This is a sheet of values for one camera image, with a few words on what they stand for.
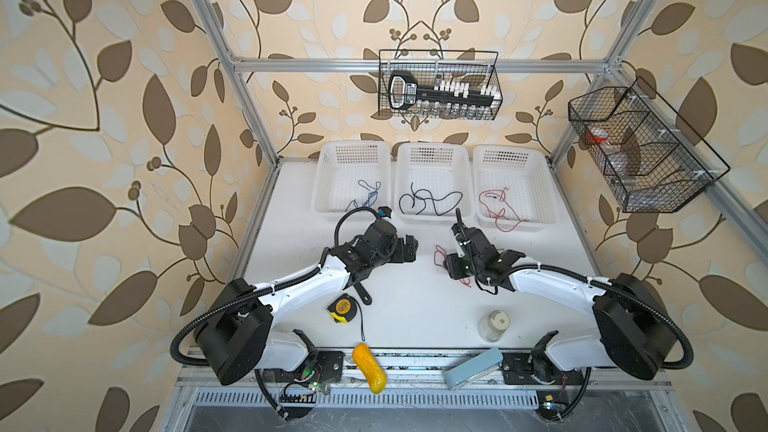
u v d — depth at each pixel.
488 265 0.66
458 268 0.79
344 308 0.81
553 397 0.72
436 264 0.93
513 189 1.12
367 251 0.64
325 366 0.74
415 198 1.08
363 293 0.87
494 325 0.71
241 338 0.42
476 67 0.91
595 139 0.83
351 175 1.16
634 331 0.42
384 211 0.75
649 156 0.73
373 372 0.71
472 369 0.71
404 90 0.84
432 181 1.15
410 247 0.75
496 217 0.97
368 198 1.06
